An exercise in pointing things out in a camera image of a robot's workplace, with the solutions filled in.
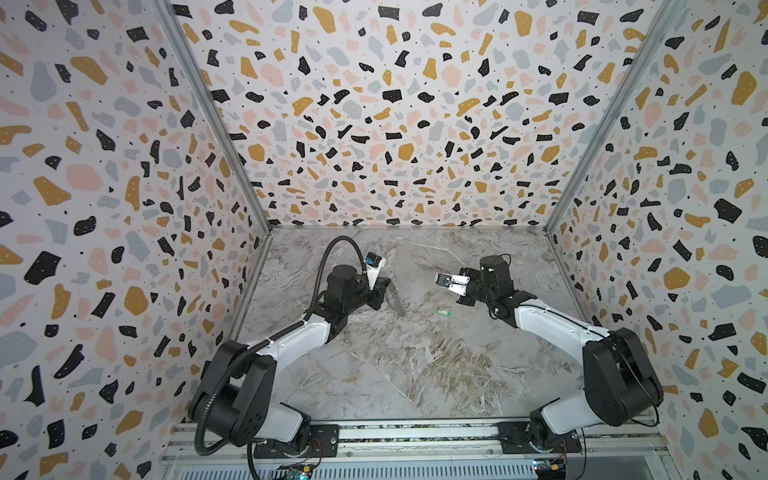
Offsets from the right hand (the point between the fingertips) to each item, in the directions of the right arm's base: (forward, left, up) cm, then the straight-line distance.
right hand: (451, 269), depth 88 cm
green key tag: (-5, 0, -17) cm, 17 cm away
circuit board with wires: (-48, +38, -16) cm, 63 cm away
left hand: (-4, +17, +2) cm, 18 cm away
